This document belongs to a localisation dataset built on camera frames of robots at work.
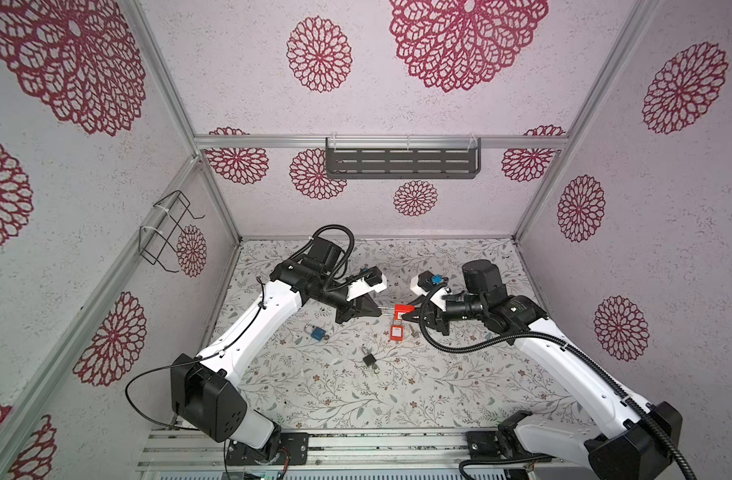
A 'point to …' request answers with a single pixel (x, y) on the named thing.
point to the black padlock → (368, 359)
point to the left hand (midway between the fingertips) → (374, 315)
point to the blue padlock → (317, 333)
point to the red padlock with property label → (397, 332)
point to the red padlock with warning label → (398, 310)
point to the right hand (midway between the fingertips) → (406, 305)
